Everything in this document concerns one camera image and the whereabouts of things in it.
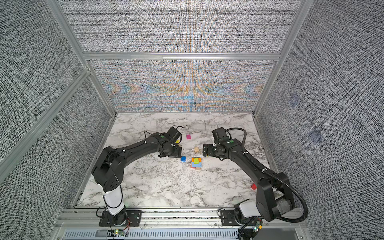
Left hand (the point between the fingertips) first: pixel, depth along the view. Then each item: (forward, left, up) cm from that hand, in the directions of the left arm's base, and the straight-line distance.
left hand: (176, 154), depth 91 cm
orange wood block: (-2, -14, -2) cm, 14 cm away
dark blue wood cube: (-1, -4, -3) cm, 5 cm away
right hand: (-2, -20, +5) cm, 21 cm away
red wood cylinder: (-20, -43, -5) cm, 48 cm away
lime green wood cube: (-4, -12, -2) cm, 13 cm away
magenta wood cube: (+16, -8, -3) cm, 18 cm away
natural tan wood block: (-7, -13, -4) cm, 15 cm away
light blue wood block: (-6, -12, -4) cm, 14 cm away
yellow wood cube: (-1, -2, +16) cm, 16 cm away
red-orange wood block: (-7, -10, -4) cm, 13 cm away
